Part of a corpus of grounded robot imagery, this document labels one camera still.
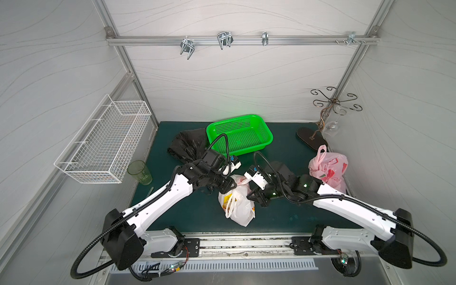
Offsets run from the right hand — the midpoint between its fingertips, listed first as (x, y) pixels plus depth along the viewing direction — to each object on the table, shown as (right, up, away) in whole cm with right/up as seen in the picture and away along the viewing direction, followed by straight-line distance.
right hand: (248, 195), depth 71 cm
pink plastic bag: (+41, +9, +13) cm, 44 cm away
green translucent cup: (-54, +7, +17) cm, 57 cm away
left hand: (-6, +3, +4) cm, 8 cm away
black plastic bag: (-31, +19, +30) cm, 47 cm away
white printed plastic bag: (-5, -4, +2) cm, 7 cm away
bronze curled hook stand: (+46, +23, +40) cm, 65 cm away
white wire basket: (-58, +18, -3) cm, 60 cm away
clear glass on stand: (+45, +29, +20) cm, 57 cm away
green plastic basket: (-1, +26, +44) cm, 51 cm away
